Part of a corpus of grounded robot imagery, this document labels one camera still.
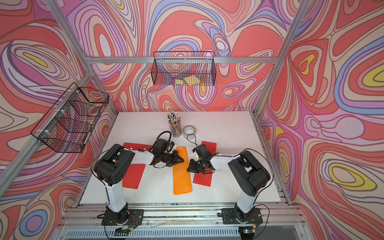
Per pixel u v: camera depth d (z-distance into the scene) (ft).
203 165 2.29
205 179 2.81
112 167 1.68
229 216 2.37
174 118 3.04
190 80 2.98
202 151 2.46
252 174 1.58
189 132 3.53
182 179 2.84
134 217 2.36
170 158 2.80
